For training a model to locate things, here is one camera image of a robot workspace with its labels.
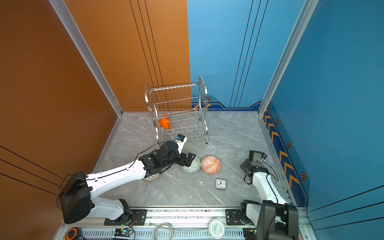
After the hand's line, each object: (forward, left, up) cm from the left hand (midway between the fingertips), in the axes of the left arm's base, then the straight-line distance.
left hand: (190, 152), depth 80 cm
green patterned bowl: (-3, -2, -15) cm, 15 cm away
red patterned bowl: (0, -12, -15) cm, 19 cm away
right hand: (-1, -33, -13) cm, 35 cm away
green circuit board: (-34, +31, -17) cm, 49 cm away
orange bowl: (+25, +18, -4) cm, 31 cm away
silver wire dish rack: (+19, +6, +12) cm, 23 cm away
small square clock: (-12, -17, -14) cm, 25 cm away
